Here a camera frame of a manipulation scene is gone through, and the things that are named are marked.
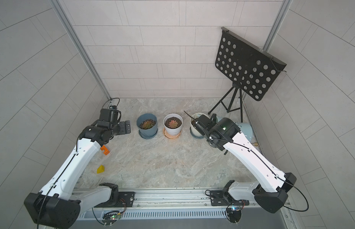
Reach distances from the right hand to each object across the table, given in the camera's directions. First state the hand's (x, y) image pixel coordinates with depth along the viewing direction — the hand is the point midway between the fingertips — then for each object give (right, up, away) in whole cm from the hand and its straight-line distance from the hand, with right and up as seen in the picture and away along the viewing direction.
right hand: (226, 133), depth 68 cm
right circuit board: (+4, -40, +2) cm, 40 cm away
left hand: (-54, +3, +11) cm, 55 cm away
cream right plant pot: (-14, -3, +22) cm, 26 cm away
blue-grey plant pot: (-44, +1, +23) cm, 50 cm away
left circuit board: (-55, -39, -2) cm, 67 cm away
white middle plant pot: (-28, +3, +23) cm, 36 cm away
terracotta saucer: (-29, -7, +26) cm, 39 cm away
